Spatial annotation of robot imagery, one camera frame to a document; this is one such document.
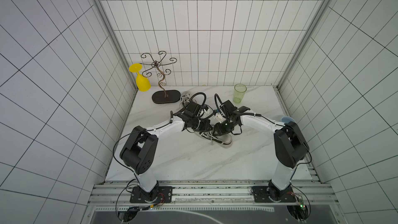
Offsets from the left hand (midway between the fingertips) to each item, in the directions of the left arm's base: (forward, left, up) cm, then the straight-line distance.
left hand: (209, 130), depth 85 cm
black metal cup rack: (+32, +32, -7) cm, 45 cm away
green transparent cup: (+29, -21, +4) cm, 36 cm away
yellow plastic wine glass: (+25, +41, +12) cm, 49 cm away
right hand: (+3, -4, -3) cm, 6 cm away
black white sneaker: (-6, -7, +1) cm, 9 cm away
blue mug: (+9, -48, -2) cm, 49 cm away
